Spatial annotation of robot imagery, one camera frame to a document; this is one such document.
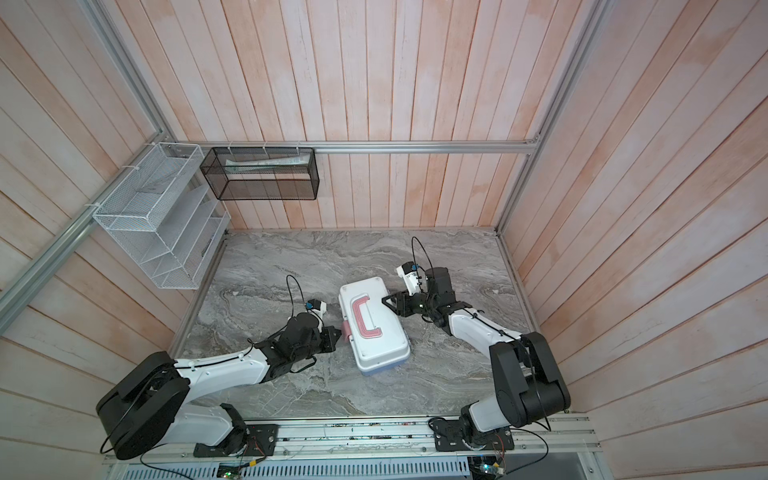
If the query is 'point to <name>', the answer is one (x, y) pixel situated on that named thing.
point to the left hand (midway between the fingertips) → (342, 338)
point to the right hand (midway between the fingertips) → (388, 299)
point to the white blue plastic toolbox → (375, 332)
